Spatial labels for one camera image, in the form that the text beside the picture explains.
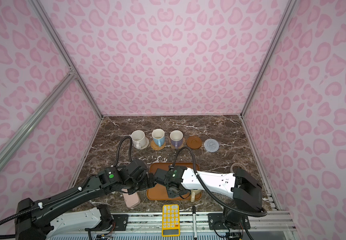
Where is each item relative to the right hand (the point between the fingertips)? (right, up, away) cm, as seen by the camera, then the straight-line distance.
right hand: (175, 193), depth 75 cm
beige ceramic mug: (+9, 0, +1) cm, 9 cm away
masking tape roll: (+38, +10, +17) cm, 43 cm away
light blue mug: (-12, +27, +24) cm, 38 cm away
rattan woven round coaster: (-14, +20, +25) cm, 35 cm away
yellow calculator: (-2, -12, -2) cm, 13 cm away
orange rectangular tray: (-9, -2, +6) cm, 11 cm away
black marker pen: (+9, -13, -3) cm, 16 cm away
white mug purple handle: (0, +25, +27) cm, 37 cm away
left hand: (-11, +6, -2) cm, 13 cm away
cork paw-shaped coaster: (+2, +21, +20) cm, 29 cm away
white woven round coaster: (-20, +21, +27) cm, 40 cm away
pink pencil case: (-23, -5, +3) cm, 24 cm away
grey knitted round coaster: (+24, +21, +26) cm, 41 cm away
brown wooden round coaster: (+12, +23, +28) cm, 39 cm away
